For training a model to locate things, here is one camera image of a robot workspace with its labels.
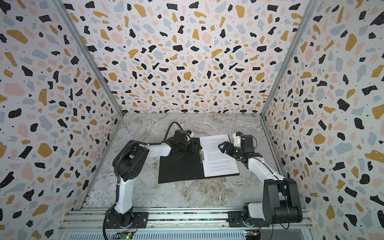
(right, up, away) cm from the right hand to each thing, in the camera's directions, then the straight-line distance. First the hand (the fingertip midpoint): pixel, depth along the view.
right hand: (221, 145), depth 88 cm
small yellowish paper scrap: (+32, +9, +25) cm, 42 cm away
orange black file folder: (-20, -14, +4) cm, 25 cm away
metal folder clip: (-12, -8, +9) cm, 17 cm away
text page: (-2, -12, +7) cm, 14 cm away
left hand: (-13, -2, +7) cm, 15 cm away
